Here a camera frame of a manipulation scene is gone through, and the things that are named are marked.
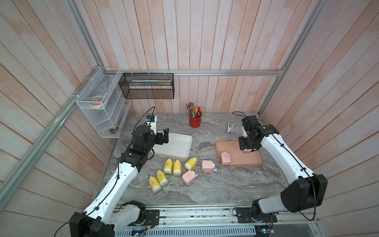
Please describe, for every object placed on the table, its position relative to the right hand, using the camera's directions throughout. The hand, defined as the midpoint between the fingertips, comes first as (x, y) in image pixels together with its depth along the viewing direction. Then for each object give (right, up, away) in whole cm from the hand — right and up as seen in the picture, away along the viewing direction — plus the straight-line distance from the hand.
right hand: (245, 143), depth 83 cm
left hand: (-48, +8, -6) cm, 49 cm away
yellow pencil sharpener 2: (-39, -15, +1) cm, 42 cm away
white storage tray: (-39, -3, +17) cm, 43 cm away
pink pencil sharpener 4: (-3, -3, -8) cm, 9 cm away
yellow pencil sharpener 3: (-31, -12, +2) cm, 33 cm away
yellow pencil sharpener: (-44, -14, +1) cm, 46 cm away
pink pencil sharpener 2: (-10, -10, +5) cm, 15 cm away
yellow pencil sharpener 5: (-51, -21, -6) cm, 55 cm away
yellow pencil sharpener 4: (-47, -18, -4) cm, 51 cm away
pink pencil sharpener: (-21, -14, +2) cm, 25 cm away
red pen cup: (-27, +13, +25) cm, 39 cm away
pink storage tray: (0, -11, +13) cm, 17 cm away
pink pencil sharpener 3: (-33, -19, -3) cm, 38 cm away
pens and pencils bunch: (-28, +20, +22) cm, 41 cm away
